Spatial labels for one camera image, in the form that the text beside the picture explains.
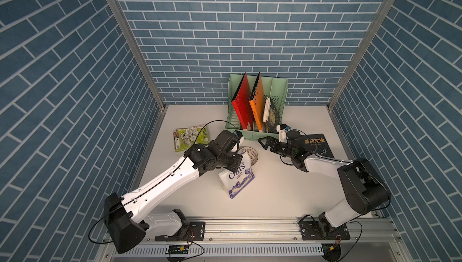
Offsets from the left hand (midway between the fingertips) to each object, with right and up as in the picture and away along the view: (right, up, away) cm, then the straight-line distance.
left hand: (243, 161), depth 73 cm
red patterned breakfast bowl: (+5, -1, +21) cm, 21 cm away
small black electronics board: (-26, -35, -1) cm, 44 cm away
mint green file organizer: (+20, +36, +31) cm, 52 cm away
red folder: (0, +25, +14) cm, 28 cm away
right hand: (+11, +6, +17) cm, 22 cm away
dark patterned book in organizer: (+16, +15, +21) cm, 30 cm away
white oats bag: (-4, -9, +1) cm, 10 cm away
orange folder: (+7, +24, +15) cm, 30 cm away
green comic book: (-33, +7, +29) cm, 44 cm away
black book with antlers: (+43, +4, +29) cm, 52 cm away
